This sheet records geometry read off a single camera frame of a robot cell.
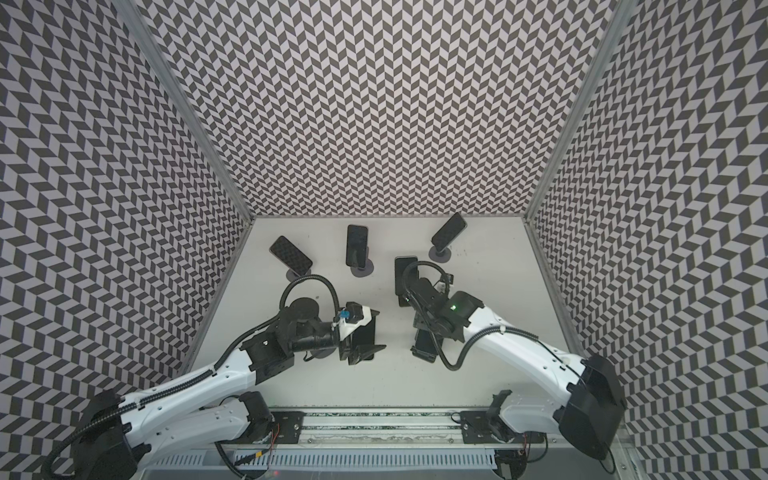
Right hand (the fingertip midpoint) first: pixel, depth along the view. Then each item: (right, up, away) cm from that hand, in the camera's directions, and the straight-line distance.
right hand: (433, 327), depth 78 cm
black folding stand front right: (-2, -9, +3) cm, 9 cm away
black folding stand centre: (-8, +4, +15) cm, 18 cm away
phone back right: (+9, +28, +20) cm, 35 cm away
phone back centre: (-23, +21, +18) cm, 36 cm away
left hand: (-13, +2, -9) cm, 16 cm away
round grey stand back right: (+5, +17, +27) cm, 32 cm away
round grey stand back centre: (-21, +12, +23) cm, 34 cm away
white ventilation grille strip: (-15, -29, -9) cm, 33 cm away
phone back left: (-49, +20, +24) cm, 58 cm away
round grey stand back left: (-45, +11, +22) cm, 51 cm away
